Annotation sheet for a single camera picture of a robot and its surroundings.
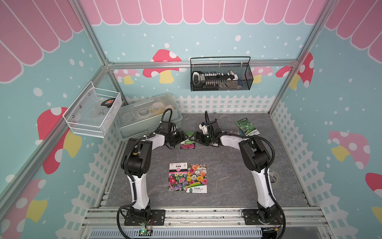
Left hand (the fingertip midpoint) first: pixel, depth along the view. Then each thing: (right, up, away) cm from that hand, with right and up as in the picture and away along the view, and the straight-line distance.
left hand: (184, 140), depth 101 cm
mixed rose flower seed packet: (+9, -21, -14) cm, 27 cm away
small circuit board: (-18, -42, -29) cm, 54 cm away
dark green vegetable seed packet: (+47, +9, +11) cm, 49 cm away
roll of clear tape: (+54, -20, -14) cm, 59 cm away
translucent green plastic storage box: (-25, +15, -10) cm, 31 cm away
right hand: (+6, 0, -1) cm, 6 cm away
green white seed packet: (+2, -3, +1) cm, 4 cm away
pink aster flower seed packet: (-3, -19, -12) cm, 22 cm away
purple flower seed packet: (+34, +6, +8) cm, 36 cm away
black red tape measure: (-38, +22, -23) cm, 50 cm away
